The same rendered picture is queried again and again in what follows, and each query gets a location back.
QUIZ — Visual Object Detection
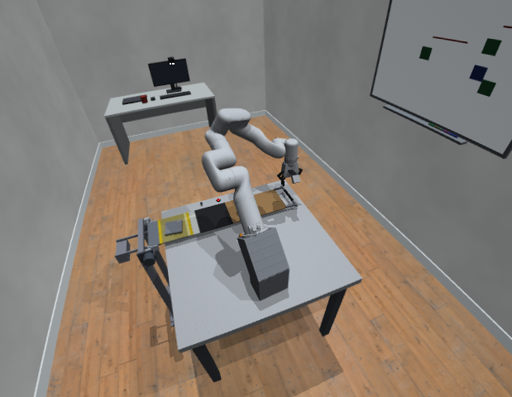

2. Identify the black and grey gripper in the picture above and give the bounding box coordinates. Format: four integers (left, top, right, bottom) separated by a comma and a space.
277, 161, 303, 186

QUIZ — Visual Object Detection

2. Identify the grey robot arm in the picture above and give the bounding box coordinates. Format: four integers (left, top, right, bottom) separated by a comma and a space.
202, 108, 299, 238

